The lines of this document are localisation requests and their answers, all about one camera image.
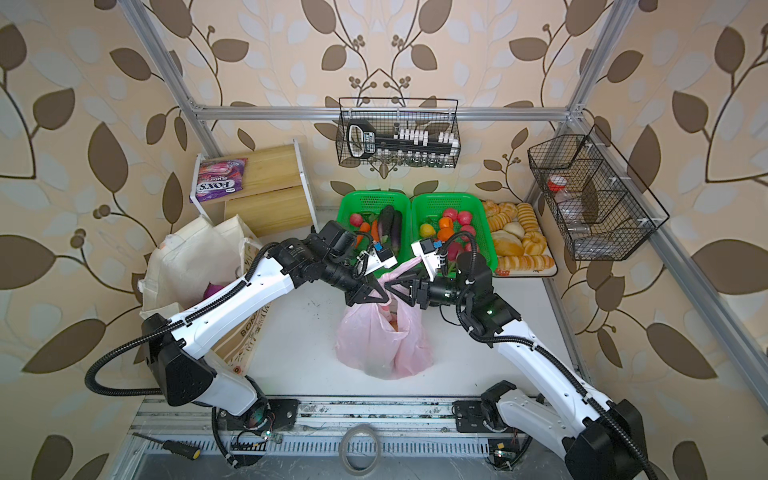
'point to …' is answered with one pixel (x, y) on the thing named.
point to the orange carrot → (375, 231)
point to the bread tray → (520, 247)
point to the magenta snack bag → (210, 289)
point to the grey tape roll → (355, 429)
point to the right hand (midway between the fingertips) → (391, 285)
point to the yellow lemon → (427, 230)
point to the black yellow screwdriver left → (186, 451)
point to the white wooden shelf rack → (276, 196)
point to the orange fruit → (446, 229)
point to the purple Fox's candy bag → (219, 178)
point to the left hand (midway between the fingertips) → (388, 296)
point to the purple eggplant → (396, 224)
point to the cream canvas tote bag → (185, 262)
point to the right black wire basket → (601, 213)
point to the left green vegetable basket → (377, 216)
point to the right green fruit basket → (459, 220)
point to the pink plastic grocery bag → (389, 340)
